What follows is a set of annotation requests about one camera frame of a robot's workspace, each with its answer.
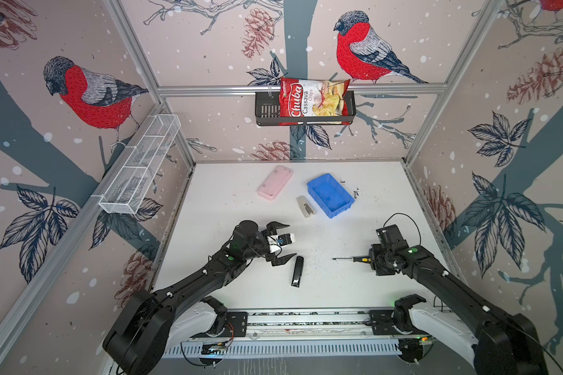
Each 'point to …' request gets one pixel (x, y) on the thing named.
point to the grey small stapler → (306, 207)
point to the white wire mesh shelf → (139, 164)
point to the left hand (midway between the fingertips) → (289, 237)
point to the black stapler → (298, 269)
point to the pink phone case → (274, 181)
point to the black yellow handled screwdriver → (356, 258)
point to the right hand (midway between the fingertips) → (363, 256)
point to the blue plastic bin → (329, 194)
